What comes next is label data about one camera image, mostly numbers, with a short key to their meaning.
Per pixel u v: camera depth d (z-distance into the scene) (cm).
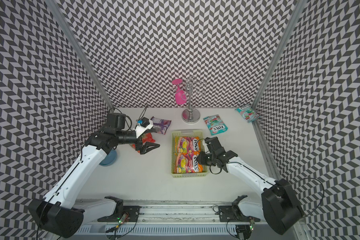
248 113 112
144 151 62
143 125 58
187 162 85
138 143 61
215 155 65
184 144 93
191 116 114
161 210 74
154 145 64
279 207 40
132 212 74
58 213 36
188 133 92
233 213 66
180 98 108
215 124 105
